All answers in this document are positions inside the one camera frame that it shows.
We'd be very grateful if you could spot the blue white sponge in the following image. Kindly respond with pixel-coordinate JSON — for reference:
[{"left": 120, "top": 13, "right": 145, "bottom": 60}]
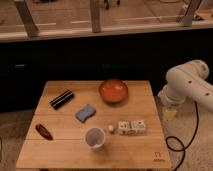
[{"left": 75, "top": 104, "right": 96, "bottom": 123}]

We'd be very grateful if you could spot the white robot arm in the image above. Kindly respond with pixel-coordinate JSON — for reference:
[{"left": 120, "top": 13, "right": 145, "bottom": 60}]
[{"left": 158, "top": 60, "right": 213, "bottom": 121}]

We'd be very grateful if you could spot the white patterned box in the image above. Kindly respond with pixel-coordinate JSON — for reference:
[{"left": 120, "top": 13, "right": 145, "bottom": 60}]
[{"left": 118, "top": 120, "right": 146, "bottom": 135}]

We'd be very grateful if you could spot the small cream ball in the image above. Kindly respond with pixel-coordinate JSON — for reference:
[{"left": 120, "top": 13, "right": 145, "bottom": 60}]
[{"left": 108, "top": 125, "right": 114, "bottom": 132}]

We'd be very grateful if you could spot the orange red bowl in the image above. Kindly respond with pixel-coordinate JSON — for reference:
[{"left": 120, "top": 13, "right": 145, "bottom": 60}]
[{"left": 99, "top": 79, "right": 128, "bottom": 103}]

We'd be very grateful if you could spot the white plastic cup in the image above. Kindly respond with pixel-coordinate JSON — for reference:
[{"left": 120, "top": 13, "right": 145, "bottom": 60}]
[{"left": 84, "top": 127, "right": 106, "bottom": 151}]

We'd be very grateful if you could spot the wooden folding table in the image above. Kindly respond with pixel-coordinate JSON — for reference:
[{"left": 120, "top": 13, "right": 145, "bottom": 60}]
[{"left": 16, "top": 81, "right": 171, "bottom": 169}]

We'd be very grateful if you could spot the black striped rectangular block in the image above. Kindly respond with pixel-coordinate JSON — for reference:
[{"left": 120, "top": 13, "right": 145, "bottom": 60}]
[{"left": 50, "top": 90, "right": 74, "bottom": 110}]

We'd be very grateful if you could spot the dark red oblong object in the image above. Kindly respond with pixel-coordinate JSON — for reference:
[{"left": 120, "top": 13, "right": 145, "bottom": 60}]
[{"left": 35, "top": 124, "right": 53, "bottom": 140}]

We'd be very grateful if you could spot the black cable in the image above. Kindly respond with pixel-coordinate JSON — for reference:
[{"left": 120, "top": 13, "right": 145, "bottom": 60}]
[{"left": 165, "top": 101, "right": 200, "bottom": 171}]

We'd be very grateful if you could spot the grey metal post right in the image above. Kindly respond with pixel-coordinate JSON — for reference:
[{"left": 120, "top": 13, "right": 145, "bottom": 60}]
[{"left": 180, "top": 0, "right": 202, "bottom": 27}]

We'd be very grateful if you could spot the grey metal post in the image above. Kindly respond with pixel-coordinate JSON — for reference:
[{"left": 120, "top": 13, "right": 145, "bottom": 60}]
[
  {"left": 90, "top": 0, "right": 101, "bottom": 33},
  {"left": 180, "top": 0, "right": 202, "bottom": 27},
  {"left": 14, "top": 0, "right": 39, "bottom": 37}
]

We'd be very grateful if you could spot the grey metal post middle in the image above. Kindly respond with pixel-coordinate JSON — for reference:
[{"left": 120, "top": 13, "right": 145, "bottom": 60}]
[{"left": 90, "top": 0, "right": 101, "bottom": 33}]

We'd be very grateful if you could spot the grey metal post left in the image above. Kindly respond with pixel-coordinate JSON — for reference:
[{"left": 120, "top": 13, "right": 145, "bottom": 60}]
[{"left": 14, "top": 0, "right": 39, "bottom": 37}]

